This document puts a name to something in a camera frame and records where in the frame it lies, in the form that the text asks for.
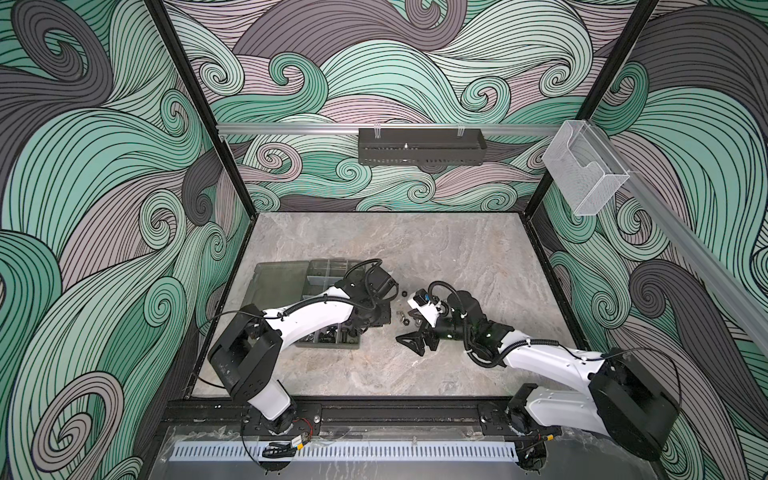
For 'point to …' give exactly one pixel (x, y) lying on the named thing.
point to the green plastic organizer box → (277, 283)
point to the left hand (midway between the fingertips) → (385, 316)
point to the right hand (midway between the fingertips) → (405, 326)
